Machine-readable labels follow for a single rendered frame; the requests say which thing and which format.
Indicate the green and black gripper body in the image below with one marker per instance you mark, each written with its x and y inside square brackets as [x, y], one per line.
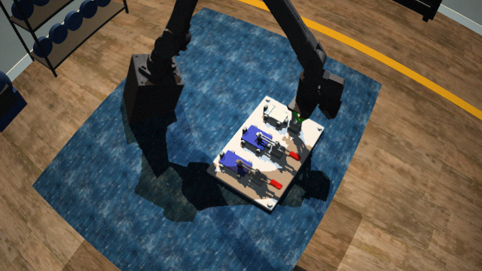
[295, 105]

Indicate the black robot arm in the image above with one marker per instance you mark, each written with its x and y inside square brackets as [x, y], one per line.
[311, 55]

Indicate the white fixture plate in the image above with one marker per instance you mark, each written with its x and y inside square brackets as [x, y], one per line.
[282, 171]

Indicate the blue rectangular block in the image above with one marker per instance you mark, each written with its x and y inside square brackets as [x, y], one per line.
[251, 138]
[229, 161]

